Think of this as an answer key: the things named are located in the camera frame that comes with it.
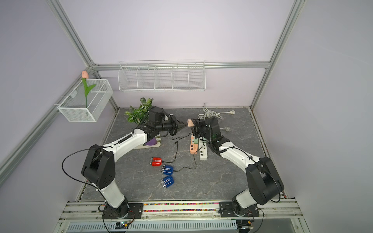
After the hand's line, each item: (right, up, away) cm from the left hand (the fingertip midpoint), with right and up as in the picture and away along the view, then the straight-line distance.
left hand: (189, 124), depth 80 cm
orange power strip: (+3, -16, +14) cm, 21 cm away
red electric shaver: (-21, -23, +9) cm, 33 cm away
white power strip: (+9, -17, +13) cm, 23 cm away
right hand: (-1, +3, +2) cm, 3 cm away
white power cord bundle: (+14, +7, +32) cm, 36 cm away
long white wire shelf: (-19, +33, +19) cm, 43 cm away
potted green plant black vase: (-29, +5, +5) cm, 30 cm away
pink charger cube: (0, +1, +1) cm, 1 cm away
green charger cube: (+4, -11, +14) cm, 18 cm away
